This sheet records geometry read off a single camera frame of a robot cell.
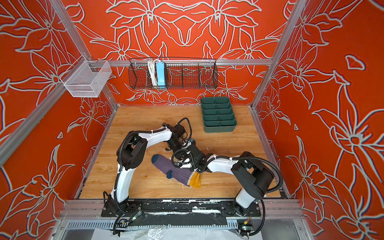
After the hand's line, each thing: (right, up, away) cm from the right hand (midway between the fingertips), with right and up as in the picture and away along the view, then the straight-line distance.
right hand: (187, 156), depth 90 cm
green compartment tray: (+22, +26, +15) cm, 37 cm away
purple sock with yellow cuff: (0, -9, -7) cm, 12 cm away
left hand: (-1, -1, 0) cm, 2 cm away
